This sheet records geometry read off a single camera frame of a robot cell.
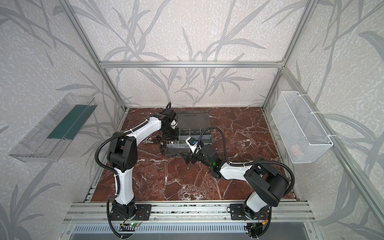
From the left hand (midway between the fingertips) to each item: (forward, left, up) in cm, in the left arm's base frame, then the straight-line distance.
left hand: (180, 134), depth 95 cm
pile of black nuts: (-3, +12, -7) cm, 15 cm away
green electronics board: (-47, +19, -7) cm, 51 cm away
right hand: (-9, -5, +7) cm, 13 cm away
